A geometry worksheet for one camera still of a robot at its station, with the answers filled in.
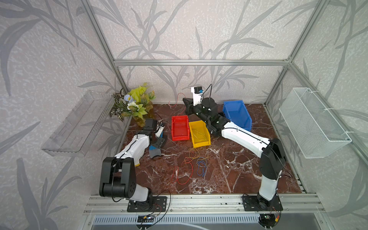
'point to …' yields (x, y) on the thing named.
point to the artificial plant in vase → (137, 103)
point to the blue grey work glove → (154, 151)
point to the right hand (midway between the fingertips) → (183, 98)
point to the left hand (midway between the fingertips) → (155, 138)
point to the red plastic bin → (180, 128)
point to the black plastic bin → (222, 116)
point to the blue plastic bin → (238, 114)
